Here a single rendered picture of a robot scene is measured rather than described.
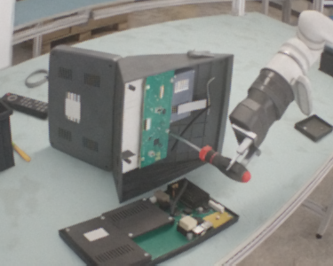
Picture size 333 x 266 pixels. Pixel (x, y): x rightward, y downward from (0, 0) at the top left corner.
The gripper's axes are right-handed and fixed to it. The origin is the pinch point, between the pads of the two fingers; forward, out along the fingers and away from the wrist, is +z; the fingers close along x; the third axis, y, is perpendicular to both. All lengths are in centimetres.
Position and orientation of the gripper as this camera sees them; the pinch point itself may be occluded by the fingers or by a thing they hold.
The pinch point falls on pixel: (229, 174)
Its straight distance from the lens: 68.7
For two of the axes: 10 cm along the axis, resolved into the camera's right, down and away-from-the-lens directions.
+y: -6.8, -4.0, 6.2
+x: -3.4, -5.7, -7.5
